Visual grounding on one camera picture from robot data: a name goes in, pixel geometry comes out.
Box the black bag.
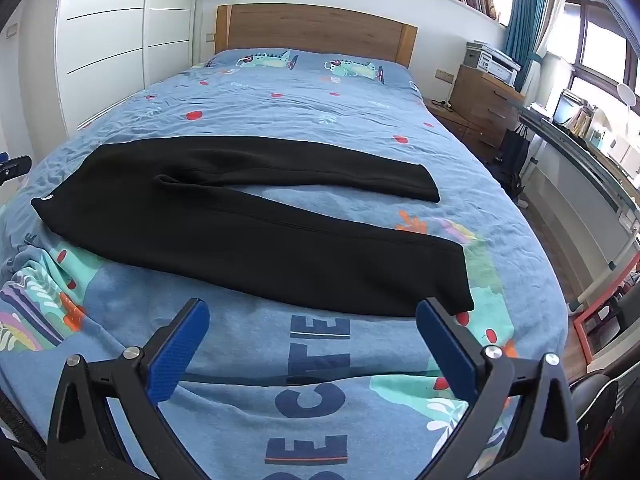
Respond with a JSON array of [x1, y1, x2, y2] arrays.
[[497, 127, 533, 196]]

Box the desktop monitor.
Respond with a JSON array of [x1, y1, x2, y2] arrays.
[[552, 90, 583, 133]]

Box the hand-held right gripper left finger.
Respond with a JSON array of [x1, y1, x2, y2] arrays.
[[46, 298, 211, 480]]

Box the wooden dresser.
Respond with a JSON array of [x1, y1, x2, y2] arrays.
[[447, 65, 526, 148]]

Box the window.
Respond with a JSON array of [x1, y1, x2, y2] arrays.
[[565, 0, 640, 111]]

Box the white wardrobe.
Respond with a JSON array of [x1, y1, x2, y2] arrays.
[[55, 0, 201, 133]]

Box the teal curtain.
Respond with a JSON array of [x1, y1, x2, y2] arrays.
[[502, 0, 551, 93]]

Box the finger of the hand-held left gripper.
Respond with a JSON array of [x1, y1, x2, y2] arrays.
[[0, 152, 33, 186]]

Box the white desk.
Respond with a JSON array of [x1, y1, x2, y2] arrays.
[[517, 105, 640, 311]]

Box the blue printed bedsheet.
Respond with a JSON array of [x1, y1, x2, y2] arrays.
[[0, 47, 571, 480]]

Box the red chair frame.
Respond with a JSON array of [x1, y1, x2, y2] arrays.
[[572, 252, 640, 361]]

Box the black pants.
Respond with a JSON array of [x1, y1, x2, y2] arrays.
[[31, 135, 475, 318]]

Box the black office chair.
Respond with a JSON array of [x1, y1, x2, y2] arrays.
[[570, 360, 640, 480]]

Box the wooden headboard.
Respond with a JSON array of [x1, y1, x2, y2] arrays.
[[215, 3, 418, 68]]

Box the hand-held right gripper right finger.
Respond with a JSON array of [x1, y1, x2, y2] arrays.
[[416, 298, 583, 480]]

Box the white printer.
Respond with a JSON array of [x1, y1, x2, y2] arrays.
[[462, 42, 522, 86]]

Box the wooden nightstand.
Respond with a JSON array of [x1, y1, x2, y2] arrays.
[[427, 102, 496, 163]]

